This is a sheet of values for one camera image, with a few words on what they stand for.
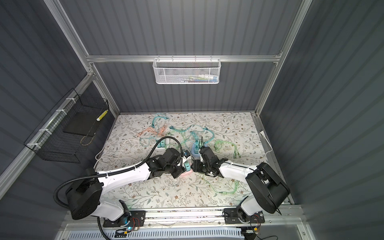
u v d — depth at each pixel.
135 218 0.73
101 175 0.46
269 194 0.43
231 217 0.73
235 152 0.98
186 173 0.85
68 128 0.74
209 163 0.69
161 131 1.08
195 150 0.91
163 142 0.70
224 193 0.81
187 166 0.84
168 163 0.64
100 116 0.80
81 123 0.77
